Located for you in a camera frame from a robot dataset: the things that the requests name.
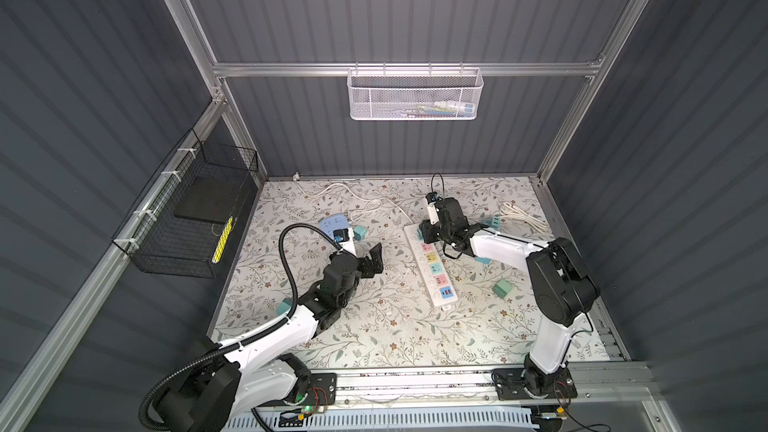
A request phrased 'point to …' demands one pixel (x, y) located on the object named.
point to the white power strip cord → (357, 211)
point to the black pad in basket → (212, 199)
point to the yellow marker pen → (222, 241)
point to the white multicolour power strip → (433, 271)
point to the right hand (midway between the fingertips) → (426, 226)
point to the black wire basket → (181, 224)
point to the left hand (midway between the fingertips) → (367, 246)
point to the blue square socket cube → (333, 222)
